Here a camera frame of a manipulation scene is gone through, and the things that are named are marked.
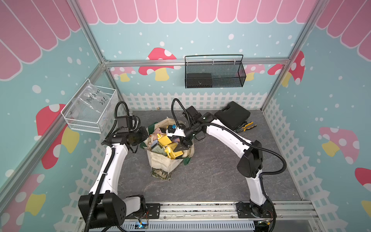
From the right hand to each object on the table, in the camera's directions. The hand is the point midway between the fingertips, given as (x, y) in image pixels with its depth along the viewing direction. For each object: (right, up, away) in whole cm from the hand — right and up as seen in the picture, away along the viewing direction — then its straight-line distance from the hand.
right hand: (174, 143), depth 77 cm
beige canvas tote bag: (-6, -12, 0) cm, 14 cm away
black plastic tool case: (+43, +17, +37) cm, 59 cm away
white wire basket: (-44, +11, -11) cm, 47 cm away
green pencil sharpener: (-8, -2, -2) cm, 9 cm away
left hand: (-15, +4, +3) cm, 16 cm away
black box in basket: (+14, +37, +11) cm, 42 cm away
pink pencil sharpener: (-10, +6, +6) cm, 14 cm away
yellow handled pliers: (+50, +8, +32) cm, 60 cm away
